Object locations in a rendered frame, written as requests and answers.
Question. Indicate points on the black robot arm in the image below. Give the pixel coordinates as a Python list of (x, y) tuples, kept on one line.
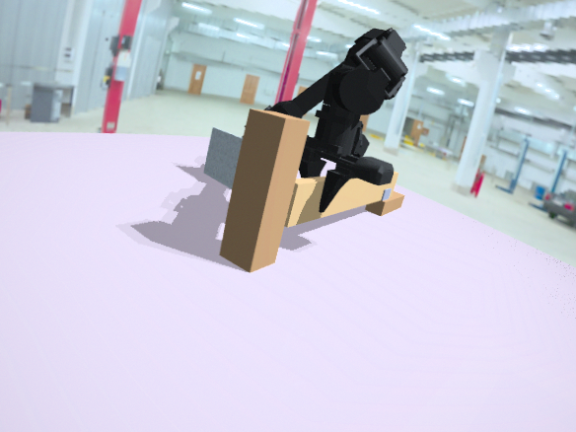
[(371, 73)]

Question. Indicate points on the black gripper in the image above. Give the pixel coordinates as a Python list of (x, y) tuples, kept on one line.
[(335, 133)]

